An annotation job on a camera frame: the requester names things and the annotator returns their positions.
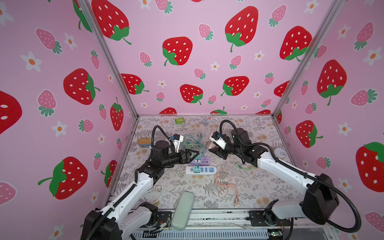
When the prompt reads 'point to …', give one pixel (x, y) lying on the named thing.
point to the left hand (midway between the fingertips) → (195, 153)
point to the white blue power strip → (204, 170)
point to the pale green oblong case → (182, 210)
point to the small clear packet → (208, 119)
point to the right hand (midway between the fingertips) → (211, 145)
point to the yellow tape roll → (280, 152)
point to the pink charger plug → (212, 145)
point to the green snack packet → (180, 120)
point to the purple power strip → (204, 161)
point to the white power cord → (142, 194)
